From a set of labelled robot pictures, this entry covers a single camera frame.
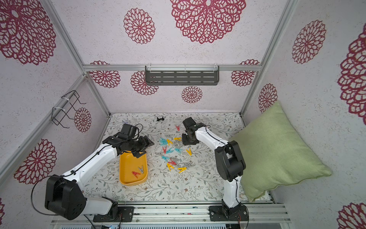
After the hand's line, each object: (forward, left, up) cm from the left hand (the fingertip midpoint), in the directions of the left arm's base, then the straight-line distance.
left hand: (151, 147), depth 82 cm
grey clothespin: (-9, +7, -13) cm, 17 cm away
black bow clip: (+35, +2, -16) cm, 39 cm away
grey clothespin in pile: (-4, -21, -15) cm, 26 cm away
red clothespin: (+26, -15, -15) cm, 34 cm away
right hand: (+10, -20, -8) cm, 23 cm away
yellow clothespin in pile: (-6, -10, -14) cm, 18 cm away
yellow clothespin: (+16, -16, -16) cm, 28 cm away
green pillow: (-11, -61, +13) cm, 64 cm away
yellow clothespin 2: (-7, -18, -15) cm, 25 cm away
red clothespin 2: (-10, +11, -14) cm, 21 cm away
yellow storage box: (-5, +16, -12) cm, 21 cm away
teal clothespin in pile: (0, -7, -15) cm, 17 cm away
